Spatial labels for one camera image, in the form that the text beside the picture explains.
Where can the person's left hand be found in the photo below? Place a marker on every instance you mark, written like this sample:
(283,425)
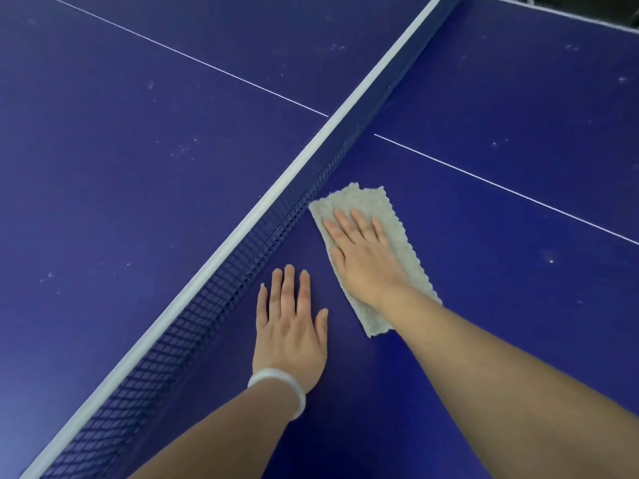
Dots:
(289,339)

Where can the person's right hand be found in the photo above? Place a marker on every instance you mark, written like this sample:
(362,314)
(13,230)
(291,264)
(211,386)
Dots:
(367,264)

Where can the grey cleaning cloth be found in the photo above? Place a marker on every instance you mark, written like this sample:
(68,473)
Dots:
(364,196)

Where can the person's right forearm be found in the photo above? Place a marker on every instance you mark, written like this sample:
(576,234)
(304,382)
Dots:
(499,384)

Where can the person's left forearm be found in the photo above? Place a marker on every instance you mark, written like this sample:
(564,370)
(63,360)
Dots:
(224,439)

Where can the white jade bangle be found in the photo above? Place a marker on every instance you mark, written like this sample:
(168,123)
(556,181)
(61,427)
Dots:
(277,373)

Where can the blue table net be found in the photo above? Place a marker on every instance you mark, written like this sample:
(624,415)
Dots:
(224,274)

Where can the blue table tennis table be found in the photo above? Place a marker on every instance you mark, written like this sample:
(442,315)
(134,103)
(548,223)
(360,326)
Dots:
(125,169)

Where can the black floor mat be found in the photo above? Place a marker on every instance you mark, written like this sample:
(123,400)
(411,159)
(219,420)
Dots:
(589,7)

